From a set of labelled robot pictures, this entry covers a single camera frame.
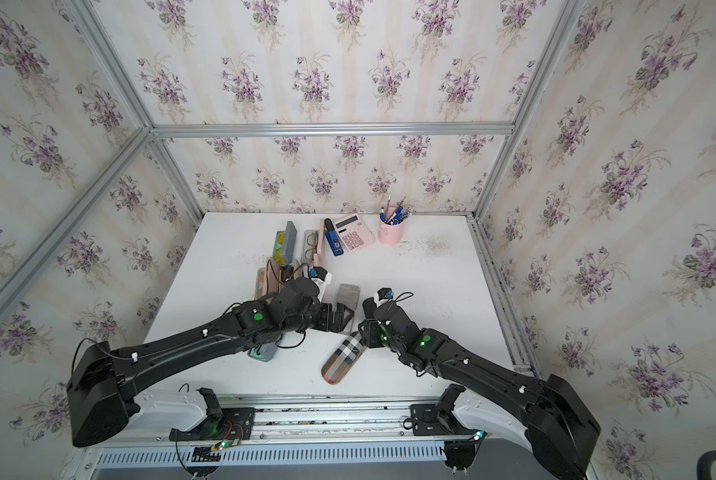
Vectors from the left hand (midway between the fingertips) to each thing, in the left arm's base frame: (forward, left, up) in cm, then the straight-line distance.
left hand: (344, 312), depth 76 cm
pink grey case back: (+28, +13, -13) cm, 33 cm away
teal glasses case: (-6, +23, -13) cm, 27 cm away
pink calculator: (+39, -2, -13) cm, 41 cm away
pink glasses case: (+14, +23, -6) cm, 28 cm away
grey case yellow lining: (+29, +21, -8) cm, 37 cm away
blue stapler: (+37, +5, -14) cm, 40 cm away
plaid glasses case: (-8, 0, -12) cm, 15 cm away
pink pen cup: (+36, -16, -10) cm, 41 cm away
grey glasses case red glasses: (+13, -1, -14) cm, 19 cm away
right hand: (-1, -7, -7) cm, 10 cm away
